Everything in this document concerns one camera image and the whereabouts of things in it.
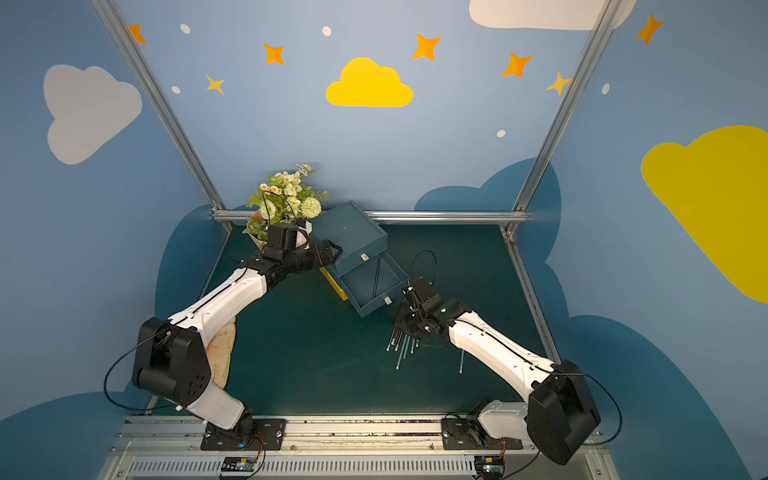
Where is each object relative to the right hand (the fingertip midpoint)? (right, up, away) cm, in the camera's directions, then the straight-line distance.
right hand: (398, 320), depth 83 cm
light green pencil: (+5, -10, +7) cm, 13 cm away
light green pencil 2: (+19, -14, +4) cm, 23 cm away
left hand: (-19, +20, +4) cm, 28 cm away
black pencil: (-2, -9, +8) cm, 12 cm away
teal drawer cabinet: (-13, +26, +8) cm, 30 cm away
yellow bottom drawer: (-20, +8, +13) cm, 26 cm away
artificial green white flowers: (-33, +36, +5) cm, 49 cm away
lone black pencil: (-6, +15, +19) cm, 25 cm away
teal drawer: (-12, +10, +9) cm, 18 cm away
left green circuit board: (-39, -33, -11) cm, 52 cm away
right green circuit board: (+23, -35, -10) cm, 42 cm away
